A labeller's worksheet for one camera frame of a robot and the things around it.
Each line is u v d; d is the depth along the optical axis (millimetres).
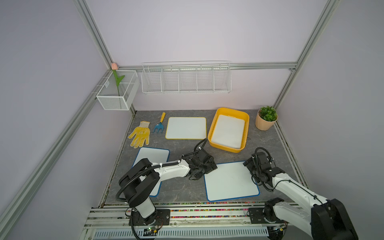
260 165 675
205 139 750
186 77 1030
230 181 885
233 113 1145
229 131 1036
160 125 1119
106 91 846
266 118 1009
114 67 895
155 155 971
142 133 1076
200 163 679
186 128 1108
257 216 736
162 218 734
